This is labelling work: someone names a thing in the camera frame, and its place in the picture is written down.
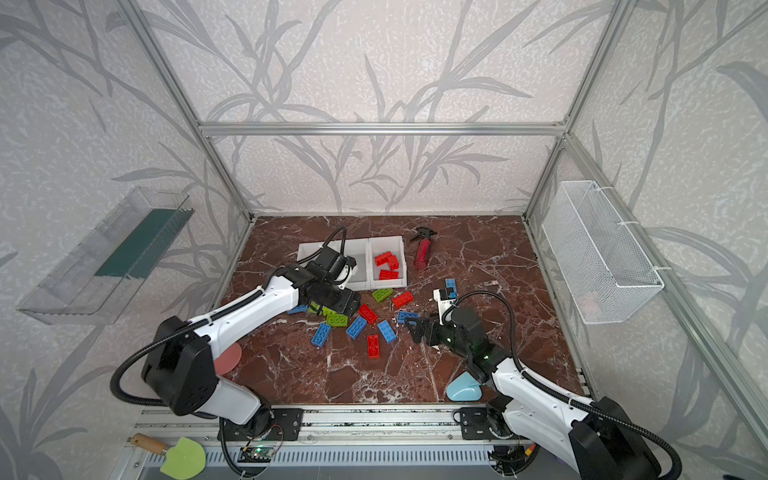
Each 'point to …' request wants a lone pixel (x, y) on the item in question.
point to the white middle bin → (361, 250)
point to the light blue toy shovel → (464, 387)
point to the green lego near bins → (382, 294)
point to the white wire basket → (603, 274)
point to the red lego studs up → (403, 299)
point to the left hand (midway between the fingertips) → (352, 293)
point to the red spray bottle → (423, 250)
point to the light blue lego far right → (451, 283)
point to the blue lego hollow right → (402, 315)
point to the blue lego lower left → (321, 334)
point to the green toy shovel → (185, 458)
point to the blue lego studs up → (387, 331)
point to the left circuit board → (256, 454)
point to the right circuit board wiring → (512, 459)
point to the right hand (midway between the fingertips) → (418, 309)
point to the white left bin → (307, 248)
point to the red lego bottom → (373, 347)
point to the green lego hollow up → (337, 320)
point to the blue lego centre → (356, 328)
